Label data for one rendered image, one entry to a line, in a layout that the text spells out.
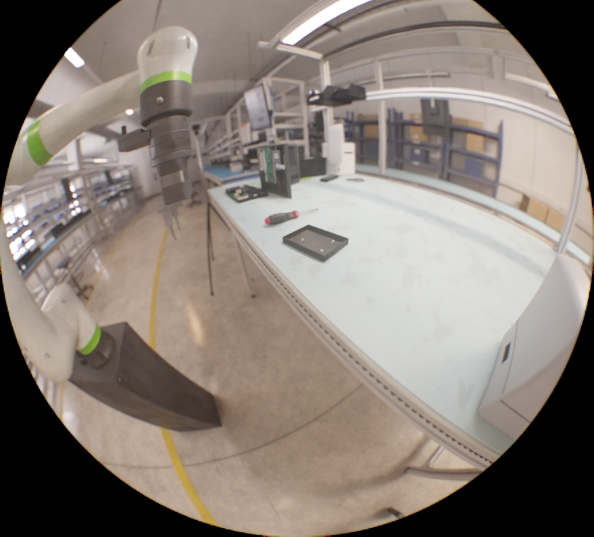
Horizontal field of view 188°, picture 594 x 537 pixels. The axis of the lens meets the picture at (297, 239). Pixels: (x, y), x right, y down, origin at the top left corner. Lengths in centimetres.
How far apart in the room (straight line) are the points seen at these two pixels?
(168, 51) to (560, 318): 52
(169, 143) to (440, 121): 220
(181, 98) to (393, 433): 148
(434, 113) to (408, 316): 209
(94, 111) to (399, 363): 64
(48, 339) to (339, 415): 122
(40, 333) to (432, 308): 69
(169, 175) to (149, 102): 12
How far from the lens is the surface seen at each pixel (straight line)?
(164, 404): 82
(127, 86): 48
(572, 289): 21
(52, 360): 52
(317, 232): 41
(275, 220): 46
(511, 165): 444
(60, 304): 60
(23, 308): 49
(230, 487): 133
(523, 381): 20
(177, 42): 36
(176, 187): 30
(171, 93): 32
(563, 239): 108
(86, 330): 65
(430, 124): 226
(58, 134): 52
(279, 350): 134
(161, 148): 31
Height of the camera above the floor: 119
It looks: 29 degrees down
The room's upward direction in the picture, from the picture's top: 4 degrees counter-clockwise
